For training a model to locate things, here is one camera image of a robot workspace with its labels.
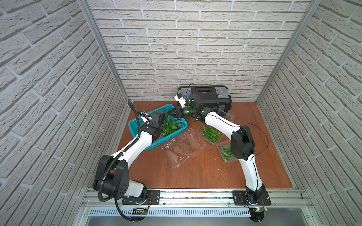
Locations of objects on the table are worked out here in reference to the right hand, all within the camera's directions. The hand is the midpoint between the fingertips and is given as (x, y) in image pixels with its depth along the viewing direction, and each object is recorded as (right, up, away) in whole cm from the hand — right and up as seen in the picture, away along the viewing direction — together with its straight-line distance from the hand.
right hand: (170, 112), depth 85 cm
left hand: (-10, -3, +1) cm, 11 cm away
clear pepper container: (+27, -16, +12) cm, 34 cm away
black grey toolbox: (+27, +13, +16) cm, 34 cm away
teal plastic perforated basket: (+6, -3, -8) cm, 10 cm away
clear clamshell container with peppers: (+6, -23, +4) cm, 24 cm away
